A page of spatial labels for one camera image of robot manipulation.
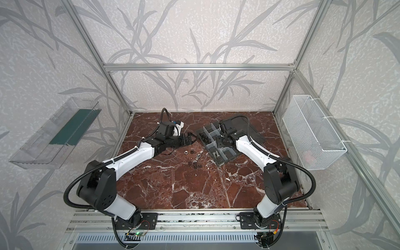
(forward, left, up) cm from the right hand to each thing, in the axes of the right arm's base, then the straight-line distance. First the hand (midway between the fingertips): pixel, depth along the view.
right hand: (221, 136), depth 91 cm
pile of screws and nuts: (-10, +16, -12) cm, 22 cm away
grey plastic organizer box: (+7, +8, -9) cm, 15 cm away
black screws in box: (+7, +11, -11) cm, 17 cm away
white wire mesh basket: (-19, -36, +22) cm, 46 cm away
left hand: (-3, +15, +5) cm, 17 cm away
